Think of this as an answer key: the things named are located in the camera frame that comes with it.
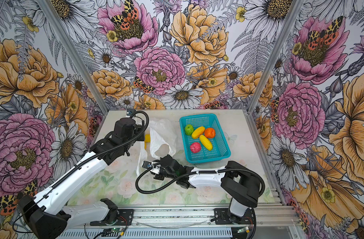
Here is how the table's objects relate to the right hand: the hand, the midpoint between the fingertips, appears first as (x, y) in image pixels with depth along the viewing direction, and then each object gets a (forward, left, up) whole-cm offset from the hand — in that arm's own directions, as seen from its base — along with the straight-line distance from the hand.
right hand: (152, 166), depth 79 cm
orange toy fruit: (+26, -35, -7) cm, 44 cm away
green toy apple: (+28, -20, -5) cm, 36 cm away
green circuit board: (-26, +16, -11) cm, 32 cm away
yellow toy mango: (+20, -31, -9) cm, 38 cm away
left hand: (+12, +5, +15) cm, 20 cm away
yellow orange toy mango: (+28, -27, -8) cm, 40 cm away
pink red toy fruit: (+15, -24, -6) cm, 29 cm away
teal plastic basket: (+16, -40, -9) cm, 44 cm away
